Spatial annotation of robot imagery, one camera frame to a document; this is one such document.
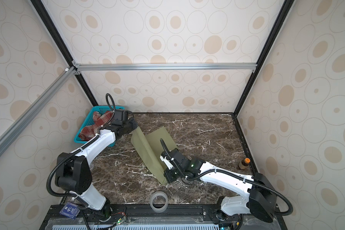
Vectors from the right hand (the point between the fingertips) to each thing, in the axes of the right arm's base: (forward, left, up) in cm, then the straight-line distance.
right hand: (165, 175), depth 76 cm
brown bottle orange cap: (+8, -47, -6) cm, 48 cm away
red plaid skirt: (+41, +49, 0) cm, 64 cm away
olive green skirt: (+16, +10, +3) cm, 19 cm away
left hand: (+31, +16, +10) cm, 37 cm away
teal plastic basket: (+44, +58, -2) cm, 72 cm away
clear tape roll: (-15, +4, -8) cm, 17 cm away
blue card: (-15, +48, -8) cm, 51 cm away
